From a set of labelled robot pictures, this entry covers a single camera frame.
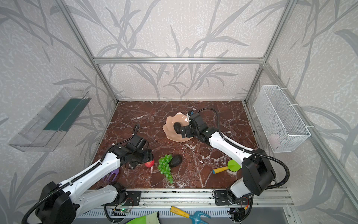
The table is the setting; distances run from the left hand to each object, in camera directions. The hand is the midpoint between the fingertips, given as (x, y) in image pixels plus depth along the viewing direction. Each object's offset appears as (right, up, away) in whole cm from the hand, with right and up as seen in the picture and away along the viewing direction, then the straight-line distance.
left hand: (151, 154), depth 82 cm
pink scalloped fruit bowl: (+8, +13, +17) cm, 23 cm away
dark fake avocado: (+15, -4, +2) cm, 15 cm away
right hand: (+22, +18, +4) cm, 29 cm away
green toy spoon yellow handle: (+49, -7, +2) cm, 50 cm away
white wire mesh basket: (+64, +17, -21) cm, 70 cm away
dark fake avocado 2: (+14, +15, +16) cm, 26 cm away
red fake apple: (-1, -6, 0) cm, 6 cm away
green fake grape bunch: (+8, -7, -1) cm, 11 cm away
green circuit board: (-10, -25, -12) cm, 30 cm away
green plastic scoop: (+4, -27, -14) cm, 31 cm away
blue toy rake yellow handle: (+26, -25, -15) cm, 39 cm away
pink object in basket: (+68, +10, -9) cm, 69 cm away
